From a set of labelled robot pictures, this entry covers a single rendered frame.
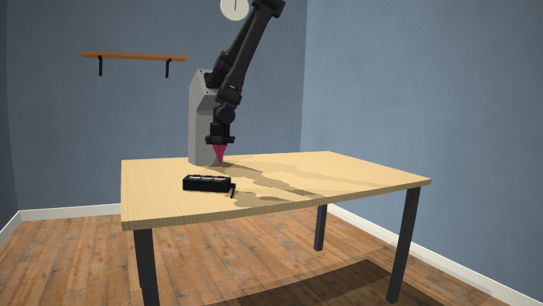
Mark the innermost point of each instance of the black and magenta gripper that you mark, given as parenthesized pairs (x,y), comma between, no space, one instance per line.
(219,147)

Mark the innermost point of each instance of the black power strip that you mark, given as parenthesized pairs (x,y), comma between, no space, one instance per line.
(208,183)

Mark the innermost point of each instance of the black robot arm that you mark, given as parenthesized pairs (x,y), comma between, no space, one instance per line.
(240,53)

